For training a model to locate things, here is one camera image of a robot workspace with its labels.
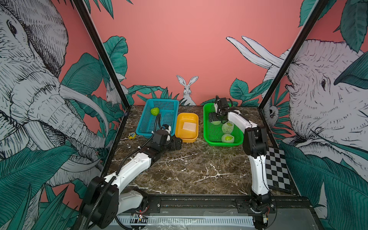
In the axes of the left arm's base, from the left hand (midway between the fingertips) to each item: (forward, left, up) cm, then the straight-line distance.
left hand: (176, 138), depth 85 cm
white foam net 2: (+12, -35, -6) cm, 38 cm away
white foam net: (+18, -29, -8) cm, 35 cm away
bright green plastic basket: (+12, -26, -14) cm, 32 cm away
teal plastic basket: (+29, +7, -5) cm, 31 cm away
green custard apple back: (+31, +18, -9) cm, 37 cm away
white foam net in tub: (+17, -9, -11) cm, 22 cm away
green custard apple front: (+3, -34, -6) cm, 35 cm away
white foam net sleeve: (+1, -33, -6) cm, 33 cm away
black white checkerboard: (-17, -59, -10) cm, 63 cm away
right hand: (+24, -28, -6) cm, 37 cm away
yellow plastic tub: (+9, -7, -12) cm, 17 cm away
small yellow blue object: (+12, +33, -13) cm, 37 cm away
